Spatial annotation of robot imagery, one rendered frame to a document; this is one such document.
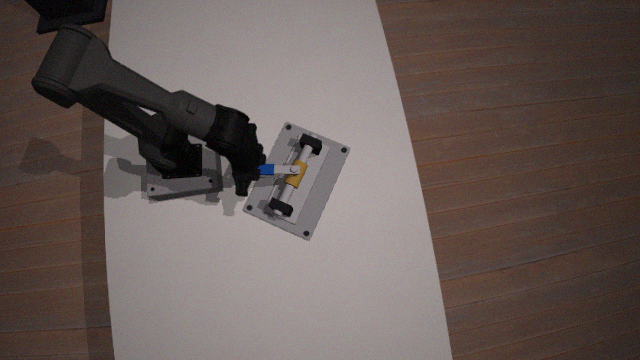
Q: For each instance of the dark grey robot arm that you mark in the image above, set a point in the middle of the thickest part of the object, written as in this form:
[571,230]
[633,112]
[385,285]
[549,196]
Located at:
[76,65]

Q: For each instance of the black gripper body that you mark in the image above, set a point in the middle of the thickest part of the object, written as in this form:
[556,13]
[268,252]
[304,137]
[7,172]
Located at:
[243,174]

